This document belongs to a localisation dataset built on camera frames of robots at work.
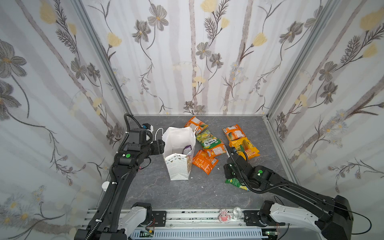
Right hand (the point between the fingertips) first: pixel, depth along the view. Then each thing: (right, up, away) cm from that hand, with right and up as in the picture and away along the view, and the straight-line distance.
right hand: (222, 164), depth 78 cm
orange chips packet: (-10, -1, +15) cm, 18 cm away
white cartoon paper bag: (-24, +10, +13) cm, 29 cm away
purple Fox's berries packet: (-19, +6, +13) cm, 24 cm away
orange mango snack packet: (-12, +22, +33) cm, 42 cm away
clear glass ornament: (+8, -25, -1) cm, 26 cm away
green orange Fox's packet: (-1, +7, +20) cm, 22 cm away
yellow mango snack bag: (+18, +8, +18) cm, 26 cm away
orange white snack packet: (+13, +16, +27) cm, 34 cm away
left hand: (-34, +13, -3) cm, 36 cm away
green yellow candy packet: (-8, +14, +27) cm, 31 cm away
